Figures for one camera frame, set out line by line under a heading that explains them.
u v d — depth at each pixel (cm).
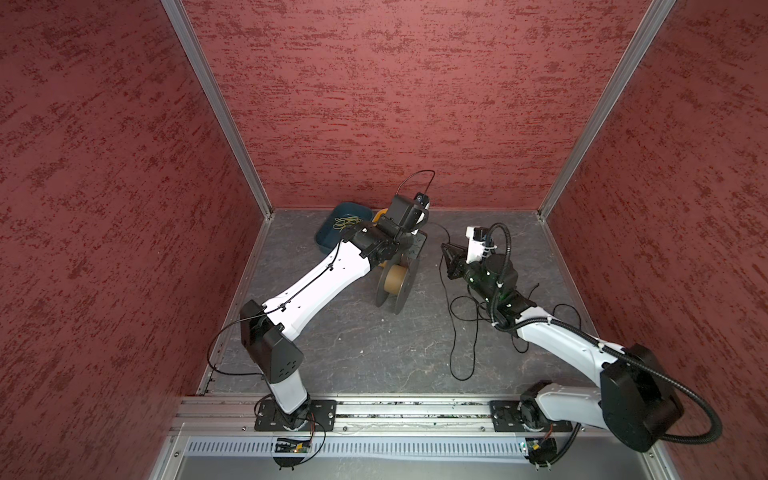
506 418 74
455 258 73
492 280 61
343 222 114
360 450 77
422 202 65
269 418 74
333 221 114
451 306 95
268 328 43
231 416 76
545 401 62
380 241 51
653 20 72
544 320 54
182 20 72
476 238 69
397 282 86
